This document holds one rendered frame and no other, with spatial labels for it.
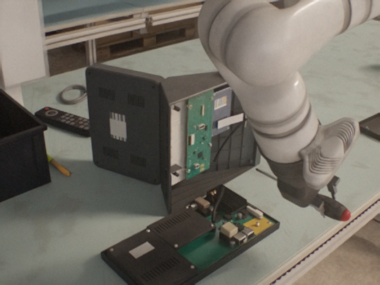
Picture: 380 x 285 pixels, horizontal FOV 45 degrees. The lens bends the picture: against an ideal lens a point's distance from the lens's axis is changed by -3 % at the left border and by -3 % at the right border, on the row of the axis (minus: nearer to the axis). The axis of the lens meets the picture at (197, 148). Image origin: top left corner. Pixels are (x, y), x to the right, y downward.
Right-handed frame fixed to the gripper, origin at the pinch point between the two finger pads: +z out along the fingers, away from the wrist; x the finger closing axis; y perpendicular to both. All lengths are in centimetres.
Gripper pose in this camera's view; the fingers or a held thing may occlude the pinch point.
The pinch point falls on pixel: (329, 209)
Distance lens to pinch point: 71.3
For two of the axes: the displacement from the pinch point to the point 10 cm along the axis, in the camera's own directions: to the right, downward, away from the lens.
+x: -6.1, 7.6, -2.3
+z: 3.7, 5.2, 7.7
